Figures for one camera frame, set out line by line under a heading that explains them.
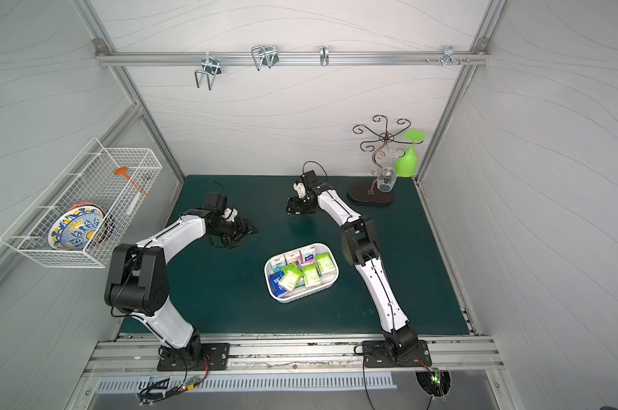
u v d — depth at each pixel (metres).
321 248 0.91
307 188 0.89
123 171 0.80
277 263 0.86
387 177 0.93
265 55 0.76
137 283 0.47
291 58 0.78
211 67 0.78
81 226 0.63
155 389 0.70
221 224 0.78
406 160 0.94
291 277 0.82
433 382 0.72
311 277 0.84
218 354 0.73
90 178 0.71
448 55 0.77
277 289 0.81
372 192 1.14
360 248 0.69
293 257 0.87
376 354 0.74
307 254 0.89
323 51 0.71
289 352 0.75
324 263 0.87
